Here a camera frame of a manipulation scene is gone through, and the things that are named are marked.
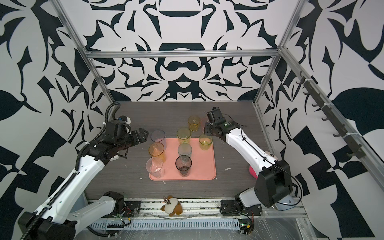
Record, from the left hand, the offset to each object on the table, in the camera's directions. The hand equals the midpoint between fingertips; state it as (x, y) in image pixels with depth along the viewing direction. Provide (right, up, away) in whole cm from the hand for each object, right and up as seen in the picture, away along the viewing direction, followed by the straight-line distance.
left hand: (140, 132), depth 76 cm
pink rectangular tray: (+32, -22, +13) cm, 41 cm away
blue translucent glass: (+7, -3, +9) cm, 12 cm away
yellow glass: (+27, +5, +24) cm, 37 cm away
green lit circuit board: (+51, -44, -5) cm, 67 cm away
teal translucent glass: (+21, -12, +15) cm, 28 cm away
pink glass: (+33, +5, +24) cm, 41 cm away
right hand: (+35, +2, +8) cm, 36 cm away
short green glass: (+34, -7, +19) cm, 40 cm away
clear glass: (+5, -20, +9) cm, 23 cm away
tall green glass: (+21, -3, +13) cm, 25 cm away
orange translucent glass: (+6, -11, +9) cm, 15 cm away
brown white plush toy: (+16, -36, -3) cm, 39 cm away
